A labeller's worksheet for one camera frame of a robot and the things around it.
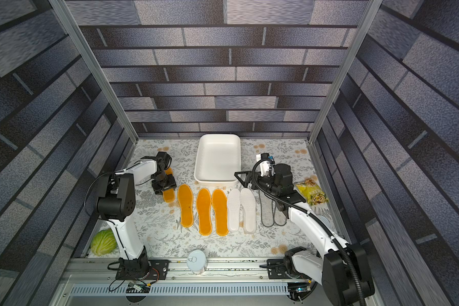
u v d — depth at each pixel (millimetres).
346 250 420
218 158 1077
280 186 619
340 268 391
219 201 927
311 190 910
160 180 833
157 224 855
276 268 732
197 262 711
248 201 924
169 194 950
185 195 956
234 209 898
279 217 872
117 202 527
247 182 684
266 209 898
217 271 756
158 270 738
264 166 711
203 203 926
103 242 739
